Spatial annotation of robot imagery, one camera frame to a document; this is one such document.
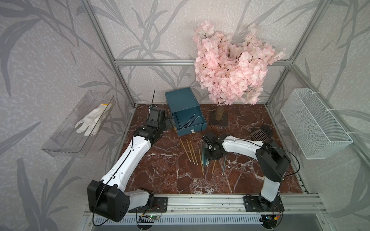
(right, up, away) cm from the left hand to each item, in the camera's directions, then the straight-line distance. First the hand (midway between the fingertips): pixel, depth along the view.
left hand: (167, 120), depth 80 cm
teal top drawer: (+12, -1, +9) cm, 15 cm away
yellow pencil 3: (+17, -27, +8) cm, 33 cm away
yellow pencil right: (+27, -29, +6) cm, 40 cm away
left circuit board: (-8, -50, -8) cm, 51 cm away
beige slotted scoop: (+59, -11, +17) cm, 62 cm away
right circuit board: (+54, -51, -6) cm, 75 cm away
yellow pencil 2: (+11, -18, +16) cm, 26 cm away
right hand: (+24, -24, +10) cm, 35 cm away
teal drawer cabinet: (+7, +14, +14) cm, 20 cm away
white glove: (-31, 0, -15) cm, 34 cm away
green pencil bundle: (+22, -26, +9) cm, 35 cm away
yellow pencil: (+9, -20, +14) cm, 26 cm away
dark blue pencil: (+14, -1, +10) cm, 18 cm away
